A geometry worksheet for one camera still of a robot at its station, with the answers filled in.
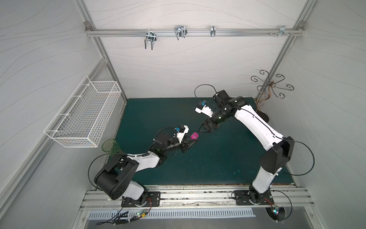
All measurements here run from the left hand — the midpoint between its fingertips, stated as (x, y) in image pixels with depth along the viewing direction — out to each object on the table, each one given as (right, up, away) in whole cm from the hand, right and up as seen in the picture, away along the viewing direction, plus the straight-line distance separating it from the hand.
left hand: (196, 139), depth 77 cm
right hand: (+3, +7, -1) cm, 8 cm away
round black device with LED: (+41, -37, -5) cm, 56 cm away
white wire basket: (-57, +12, -8) cm, 59 cm away
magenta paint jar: (-1, +2, -2) cm, 3 cm away
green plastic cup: (-51, -5, +8) cm, 52 cm away
